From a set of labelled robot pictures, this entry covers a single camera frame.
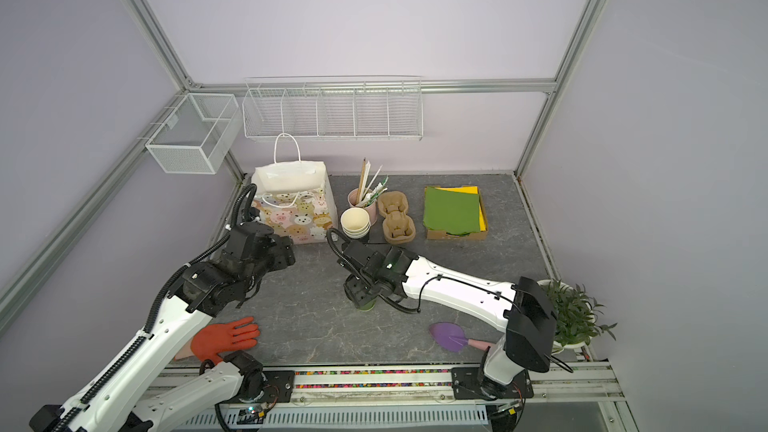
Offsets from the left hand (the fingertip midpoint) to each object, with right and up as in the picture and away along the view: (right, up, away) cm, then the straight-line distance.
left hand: (279, 249), depth 73 cm
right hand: (+20, -11, +4) cm, 23 cm away
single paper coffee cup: (+23, -12, -6) cm, 26 cm away
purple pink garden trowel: (+45, -26, +9) cm, 53 cm away
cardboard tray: (+57, 0, +27) cm, 63 cm away
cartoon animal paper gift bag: (+1, +13, +10) cm, 16 cm away
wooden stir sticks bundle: (+19, +18, +26) cm, 37 cm away
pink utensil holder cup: (+19, +12, +18) cm, 29 cm away
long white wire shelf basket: (+6, +42, +27) cm, 50 cm away
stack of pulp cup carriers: (+29, +3, +29) cm, 41 cm away
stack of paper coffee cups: (+16, +5, +22) cm, 28 cm away
